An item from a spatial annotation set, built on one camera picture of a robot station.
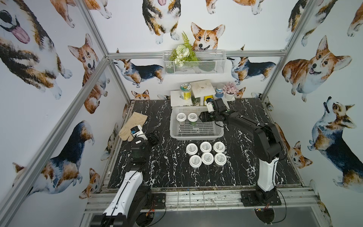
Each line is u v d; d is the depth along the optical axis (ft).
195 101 3.61
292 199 2.46
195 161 2.68
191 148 2.83
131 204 1.63
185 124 3.48
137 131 2.31
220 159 2.69
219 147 2.85
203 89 3.21
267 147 1.72
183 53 2.56
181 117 3.33
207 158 2.70
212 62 3.03
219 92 3.21
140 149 1.97
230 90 3.04
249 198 2.41
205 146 2.88
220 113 2.46
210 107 2.83
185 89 3.12
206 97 3.39
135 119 3.61
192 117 3.30
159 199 2.42
